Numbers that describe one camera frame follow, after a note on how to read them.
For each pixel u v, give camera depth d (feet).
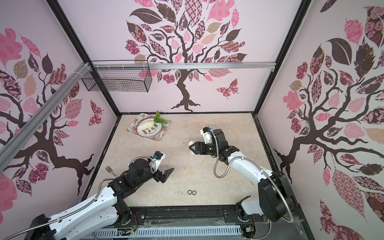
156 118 3.72
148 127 3.59
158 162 2.16
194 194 2.66
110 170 2.95
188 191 2.68
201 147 2.38
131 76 3.11
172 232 2.29
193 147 2.55
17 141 1.71
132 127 3.61
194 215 2.46
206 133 2.49
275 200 1.37
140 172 1.92
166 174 2.27
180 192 2.67
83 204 1.56
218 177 1.86
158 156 2.16
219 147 2.11
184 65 3.09
